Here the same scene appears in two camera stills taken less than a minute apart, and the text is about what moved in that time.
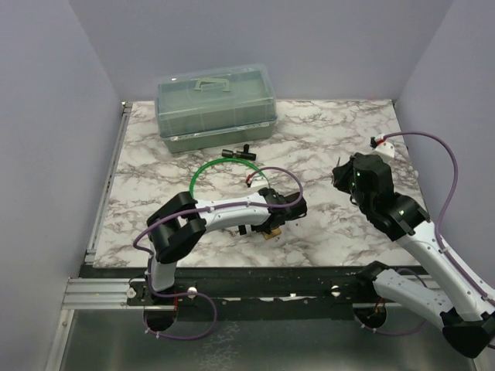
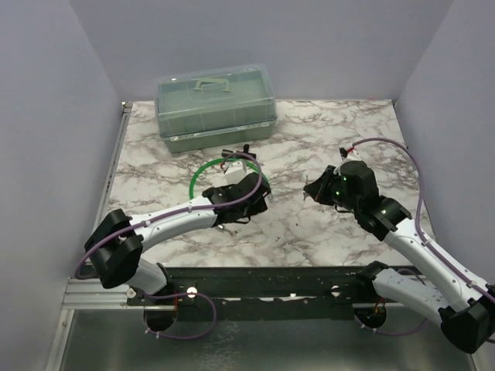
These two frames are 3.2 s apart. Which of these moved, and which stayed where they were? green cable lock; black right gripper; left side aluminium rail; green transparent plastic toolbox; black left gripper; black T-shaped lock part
Moved: black left gripper; black right gripper
Stayed: green cable lock; black T-shaped lock part; left side aluminium rail; green transparent plastic toolbox
